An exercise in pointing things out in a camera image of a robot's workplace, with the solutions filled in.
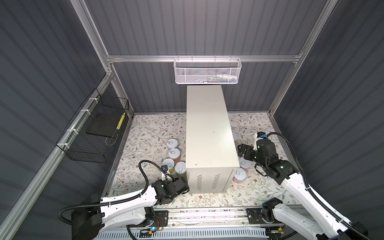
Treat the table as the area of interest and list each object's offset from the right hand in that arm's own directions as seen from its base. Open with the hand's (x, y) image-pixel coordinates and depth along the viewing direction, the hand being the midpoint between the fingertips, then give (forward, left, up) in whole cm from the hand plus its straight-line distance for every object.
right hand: (247, 148), depth 78 cm
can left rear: (+12, +43, -12) cm, 46 cm away
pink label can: (-2, -1, -13) cm, 13 cm away
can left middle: (-3, +42, -12) cm, 44 cm away
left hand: (-13, +40, -14) cm, 45 cm away
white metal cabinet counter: (-15, +21, +16) cm, 30 cm away
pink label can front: (-9, +3, -13) cm, 16 cm away
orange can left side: (+4, +40, -12) cm, 42 cm away
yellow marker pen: (+11, +67, +11) cm, 69 cm away
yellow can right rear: (+19, +1, -15) cm, 24 cm away
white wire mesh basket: (+73, +18, +3) cm, 75 cm away
